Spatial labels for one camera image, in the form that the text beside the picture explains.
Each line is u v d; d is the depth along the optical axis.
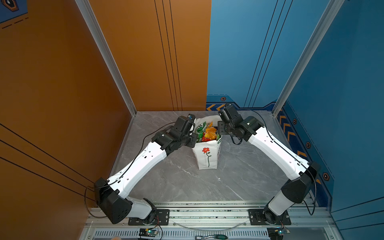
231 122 0.55
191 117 0.66
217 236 0.68
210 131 0.81
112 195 0.39
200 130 0.81
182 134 0.55
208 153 0.78
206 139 0.78
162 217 0.73
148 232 0.71
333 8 0.70
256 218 0.72
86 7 0.69
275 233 0.70
